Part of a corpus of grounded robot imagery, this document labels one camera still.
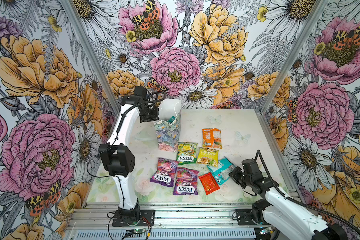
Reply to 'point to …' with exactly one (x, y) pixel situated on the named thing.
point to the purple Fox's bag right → (186, 182)
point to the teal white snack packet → (221, 173)
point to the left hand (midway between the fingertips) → (157, 122)
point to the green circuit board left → (139, 230)
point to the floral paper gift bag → (167, 127)
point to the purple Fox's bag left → (165, 173)
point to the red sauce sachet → (209, 183)
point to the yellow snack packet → (208, 156)
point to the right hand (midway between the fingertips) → (228, 176)
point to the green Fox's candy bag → (186, 153)
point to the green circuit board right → (268, 230)
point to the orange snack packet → (211, 138)
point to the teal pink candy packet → (171, 119)
